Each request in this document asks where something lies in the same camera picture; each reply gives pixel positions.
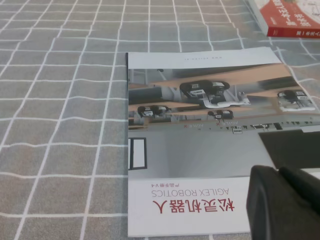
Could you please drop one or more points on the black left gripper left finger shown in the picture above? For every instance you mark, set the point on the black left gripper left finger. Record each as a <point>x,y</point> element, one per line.
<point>275,210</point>

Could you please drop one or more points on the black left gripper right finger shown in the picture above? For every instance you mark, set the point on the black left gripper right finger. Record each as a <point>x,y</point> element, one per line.
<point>306,185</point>

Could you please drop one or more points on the red and white map book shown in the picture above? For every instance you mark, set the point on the red and white map book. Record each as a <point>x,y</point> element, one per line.
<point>288,18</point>

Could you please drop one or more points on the Agilex Robotics brochure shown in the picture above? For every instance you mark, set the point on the Agilex Robotics brochure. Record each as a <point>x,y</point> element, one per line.
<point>198,123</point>

